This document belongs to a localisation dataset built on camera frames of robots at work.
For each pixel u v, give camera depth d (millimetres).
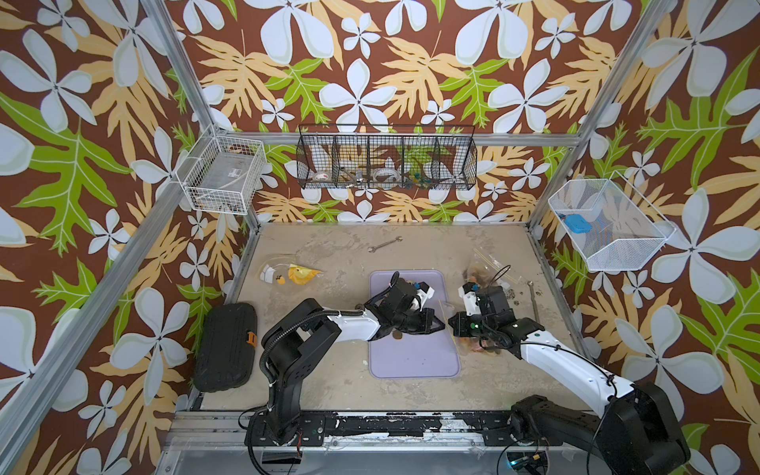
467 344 884
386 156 980
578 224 844
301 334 531
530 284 1028
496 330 645
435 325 829
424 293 821
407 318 765
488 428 735
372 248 1143
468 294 781
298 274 955
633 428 408
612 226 822
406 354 865
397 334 893
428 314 774
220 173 864
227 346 822
